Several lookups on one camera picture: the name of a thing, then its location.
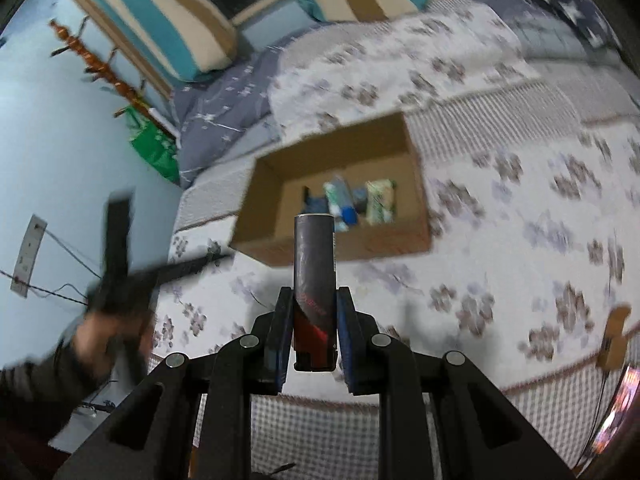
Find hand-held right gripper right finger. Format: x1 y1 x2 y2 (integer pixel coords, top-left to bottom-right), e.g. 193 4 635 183
336 287 576 480

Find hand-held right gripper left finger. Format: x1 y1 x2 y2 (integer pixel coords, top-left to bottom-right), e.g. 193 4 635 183
52 287 296 480

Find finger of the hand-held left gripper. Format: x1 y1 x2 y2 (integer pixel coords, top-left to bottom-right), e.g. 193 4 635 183
102 187 137 286
145 252 233 286

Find black tube with red print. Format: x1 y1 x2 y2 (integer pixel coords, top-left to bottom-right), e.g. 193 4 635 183
293 213 336 372

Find brown cardboard box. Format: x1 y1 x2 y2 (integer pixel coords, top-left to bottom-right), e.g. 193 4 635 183
229 111 433 267

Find green snack packet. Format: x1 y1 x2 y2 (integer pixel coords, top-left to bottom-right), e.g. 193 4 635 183
364 180 398 226

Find green and white tube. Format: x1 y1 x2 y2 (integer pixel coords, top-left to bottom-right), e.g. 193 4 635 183
322 180 351 221

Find person's left forearm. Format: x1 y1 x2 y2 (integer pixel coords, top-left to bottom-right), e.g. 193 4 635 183
0 340 101 461

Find person's left hand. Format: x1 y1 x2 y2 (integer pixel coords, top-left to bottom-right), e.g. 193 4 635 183
70 305 156 386

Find green bag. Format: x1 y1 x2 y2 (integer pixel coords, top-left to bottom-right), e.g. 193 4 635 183
125 107 181 186

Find wooden coat rack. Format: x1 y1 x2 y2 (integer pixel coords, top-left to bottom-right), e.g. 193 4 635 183
47 17 176 136

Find wooden bed headboard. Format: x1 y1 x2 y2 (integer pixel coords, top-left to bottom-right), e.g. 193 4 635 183
52 0 173 101

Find floral checked bed quilt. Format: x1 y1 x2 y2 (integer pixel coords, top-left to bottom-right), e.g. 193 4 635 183
50 0 640 480

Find brown wooden piece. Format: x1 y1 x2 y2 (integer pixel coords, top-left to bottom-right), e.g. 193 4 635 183
597 304 632 371

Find glowing phone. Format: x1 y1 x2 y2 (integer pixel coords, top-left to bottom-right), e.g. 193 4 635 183
585 365 640 461

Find dark blue star pillow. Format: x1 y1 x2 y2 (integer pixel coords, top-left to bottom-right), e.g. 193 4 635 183
500 0 626 48

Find black cable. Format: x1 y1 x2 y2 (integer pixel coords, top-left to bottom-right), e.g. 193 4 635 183
0 230 101 306

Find white wall socket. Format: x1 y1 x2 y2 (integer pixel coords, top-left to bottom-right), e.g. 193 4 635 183
10 214 48 300

